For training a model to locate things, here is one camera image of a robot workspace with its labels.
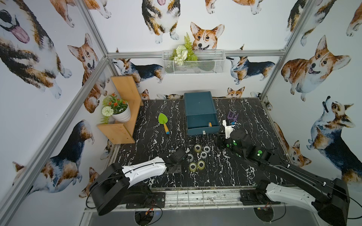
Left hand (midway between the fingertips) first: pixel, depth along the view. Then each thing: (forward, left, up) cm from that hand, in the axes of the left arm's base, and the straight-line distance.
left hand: (176, 164), depth 86 cm
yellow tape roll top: (+10, -13, 0) cm, 17 cm away
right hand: (+10, -23, +23) cm, 34 cm away
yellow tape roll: (-1, -15, 0) cm, 15 cm away
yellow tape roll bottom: (-2, -10, 0) cm, 10 cm away
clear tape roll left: (+3, -9, 0) cm, 10 cm away
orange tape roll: (+16, -20, +19) cm, 32 cm away
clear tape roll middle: (+5, -17, 0) cm, 18 cm away
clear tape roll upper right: (+9, -20, 0) cm, 22 cm away
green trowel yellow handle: (+35, +12, -2) cm, 37 cm away
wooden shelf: (+51, +37, +16) cm, 65 cm away
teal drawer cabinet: (+27, -16, +13) cm, 34 cm away
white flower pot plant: (+31, +39, +16) cm, 52 cm away
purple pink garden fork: (+36, -42, 0) cm, 55 cm away
